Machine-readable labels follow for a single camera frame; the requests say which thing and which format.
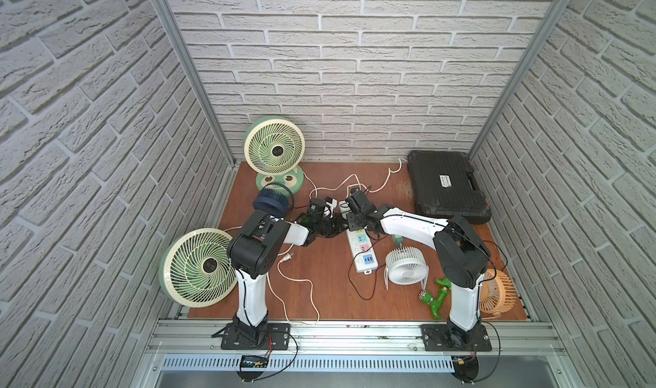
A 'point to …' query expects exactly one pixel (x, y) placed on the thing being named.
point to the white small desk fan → (406, 265)
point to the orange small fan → (498, 293)
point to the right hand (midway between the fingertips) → (356, 218)
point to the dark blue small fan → (277, 199)
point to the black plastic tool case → (444, 185)
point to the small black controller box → (249, 361)
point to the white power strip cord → (355, 175)
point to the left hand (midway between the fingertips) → (346, 217)
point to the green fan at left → (195, 269)
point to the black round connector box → (465, 367)
